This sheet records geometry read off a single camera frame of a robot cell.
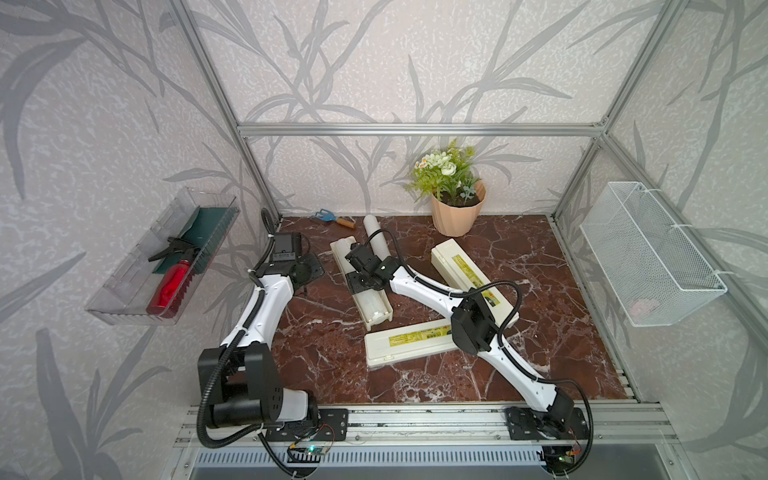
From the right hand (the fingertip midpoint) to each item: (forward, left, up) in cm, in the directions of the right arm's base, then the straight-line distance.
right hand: (355, 277), depth 97 cm
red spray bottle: (-20, +31, +31) cm, 48 cm away
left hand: (-3, +11, +10) cm, 15 cm away
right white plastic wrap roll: (+15, -7, +2) cm, 16 cm away
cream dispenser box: (-1, -34, +3) cm, 34 cm away
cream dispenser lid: (-21, -14, -2) cm, 26 cm away
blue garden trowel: (+34, +17, -5) cm, 38 cm away
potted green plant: (+28, -36, +10) cm, 47 cm away
